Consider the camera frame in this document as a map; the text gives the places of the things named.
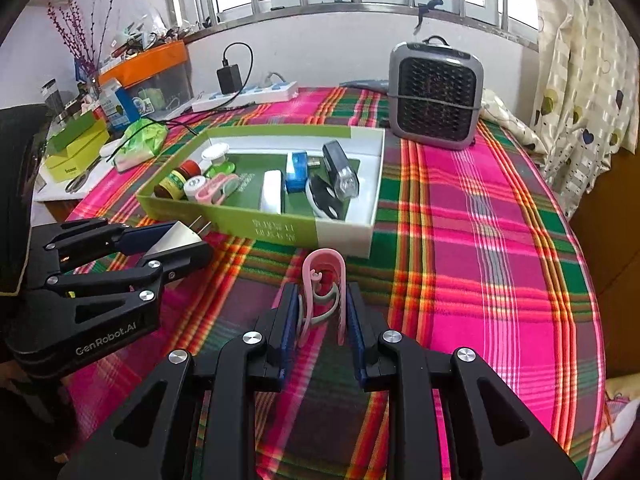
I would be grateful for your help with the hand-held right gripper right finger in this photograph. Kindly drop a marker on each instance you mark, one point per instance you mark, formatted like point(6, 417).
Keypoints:
point(356, 340)

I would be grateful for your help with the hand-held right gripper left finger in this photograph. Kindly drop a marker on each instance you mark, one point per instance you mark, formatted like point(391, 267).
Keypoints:
point(289, 330)

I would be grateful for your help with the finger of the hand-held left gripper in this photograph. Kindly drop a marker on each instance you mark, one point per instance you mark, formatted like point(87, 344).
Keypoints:
point(145, 237)
point(190, 255)

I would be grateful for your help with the white charger plug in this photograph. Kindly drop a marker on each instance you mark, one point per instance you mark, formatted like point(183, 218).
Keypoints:
point(175, 240)

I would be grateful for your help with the amber bottle with red cap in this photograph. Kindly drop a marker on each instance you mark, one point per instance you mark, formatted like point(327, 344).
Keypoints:
point(172, 182)

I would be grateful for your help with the pink white tape roll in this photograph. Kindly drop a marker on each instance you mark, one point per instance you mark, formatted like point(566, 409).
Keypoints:
point(207, 191)

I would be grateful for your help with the small white round jar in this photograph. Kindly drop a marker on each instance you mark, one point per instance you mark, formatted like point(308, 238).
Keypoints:
point(194, 188)

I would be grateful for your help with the green white cardboard box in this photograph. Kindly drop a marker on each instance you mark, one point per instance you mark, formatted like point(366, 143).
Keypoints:
point(280, 232)

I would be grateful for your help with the black white rectangular device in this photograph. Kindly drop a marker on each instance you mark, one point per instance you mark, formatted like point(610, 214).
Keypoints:
point(271, 192)

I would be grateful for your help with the green white suction knob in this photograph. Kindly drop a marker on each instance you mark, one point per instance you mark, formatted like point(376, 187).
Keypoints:
point(216, 152)

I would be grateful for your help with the black white round device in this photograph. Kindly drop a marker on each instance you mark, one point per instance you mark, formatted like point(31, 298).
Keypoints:
point(320, 197)

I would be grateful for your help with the blue usb tester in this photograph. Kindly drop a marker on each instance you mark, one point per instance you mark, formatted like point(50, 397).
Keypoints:
point(297, 170)

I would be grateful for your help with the black bike light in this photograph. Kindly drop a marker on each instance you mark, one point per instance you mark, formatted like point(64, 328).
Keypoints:
point(340, 170)

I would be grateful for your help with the scissors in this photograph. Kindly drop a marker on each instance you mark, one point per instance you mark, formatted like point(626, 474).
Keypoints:
point(77, 182)

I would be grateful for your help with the green plastic bag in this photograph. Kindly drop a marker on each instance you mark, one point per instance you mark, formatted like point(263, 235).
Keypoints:
point(142, 142)

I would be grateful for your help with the white computer mouse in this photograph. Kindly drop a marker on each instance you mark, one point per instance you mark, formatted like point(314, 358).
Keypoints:
point(109, 149)

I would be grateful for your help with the lime green cardboard box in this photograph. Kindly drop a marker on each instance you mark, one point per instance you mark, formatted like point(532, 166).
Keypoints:
point(75, 157)

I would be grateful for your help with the dark cloth with yellow edge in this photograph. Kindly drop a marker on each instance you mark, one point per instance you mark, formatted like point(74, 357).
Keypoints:
point(17, 200)

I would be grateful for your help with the blue white carton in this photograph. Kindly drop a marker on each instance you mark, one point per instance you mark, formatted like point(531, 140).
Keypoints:
point(117, 102)

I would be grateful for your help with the pink green plaid cloth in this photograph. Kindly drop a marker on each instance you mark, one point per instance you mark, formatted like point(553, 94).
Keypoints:
point(475, 260)

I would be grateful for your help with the dark glass jar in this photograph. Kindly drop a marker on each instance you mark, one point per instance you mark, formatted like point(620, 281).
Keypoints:
point(51, 95)

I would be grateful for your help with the white power strip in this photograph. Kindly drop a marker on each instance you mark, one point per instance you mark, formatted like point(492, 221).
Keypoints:
point(260, 92)

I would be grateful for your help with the clear bin with orange lid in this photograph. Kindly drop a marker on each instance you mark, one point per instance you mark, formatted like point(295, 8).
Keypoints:
point(150, 60)

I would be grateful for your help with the black power adapter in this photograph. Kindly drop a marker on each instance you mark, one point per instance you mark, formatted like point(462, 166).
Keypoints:
point(228, 79)

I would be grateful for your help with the small blue box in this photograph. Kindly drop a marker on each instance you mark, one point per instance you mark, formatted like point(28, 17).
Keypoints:
point(82, 67)

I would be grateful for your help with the purple flower branches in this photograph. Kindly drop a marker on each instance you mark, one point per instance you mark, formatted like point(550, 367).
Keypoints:
point(77, 45)

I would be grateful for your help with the pile of small clutter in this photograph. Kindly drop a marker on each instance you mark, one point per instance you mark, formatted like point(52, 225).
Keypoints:
point(145, 32)

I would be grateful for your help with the grey elongated object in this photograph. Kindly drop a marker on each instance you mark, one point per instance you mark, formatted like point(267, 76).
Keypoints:
point(367, 84)

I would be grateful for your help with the grey space heater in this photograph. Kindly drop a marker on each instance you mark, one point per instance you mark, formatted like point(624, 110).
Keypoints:
point(435, 95)

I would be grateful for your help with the patterned cream pillow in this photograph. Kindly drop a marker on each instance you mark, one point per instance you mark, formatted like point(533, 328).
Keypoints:
point(505, 120)

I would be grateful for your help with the wooden wardrobe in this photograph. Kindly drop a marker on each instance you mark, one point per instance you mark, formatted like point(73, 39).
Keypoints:
point(620, 260)

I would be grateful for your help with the metal window grille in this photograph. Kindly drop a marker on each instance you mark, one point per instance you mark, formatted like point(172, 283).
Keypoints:
point(325, 8)

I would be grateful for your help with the patterned cream curtain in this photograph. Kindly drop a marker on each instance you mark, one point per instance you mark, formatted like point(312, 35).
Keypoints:
point(575, 85)

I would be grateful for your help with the black hook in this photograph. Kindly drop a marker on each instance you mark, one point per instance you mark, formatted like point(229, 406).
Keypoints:
point(430, 6)

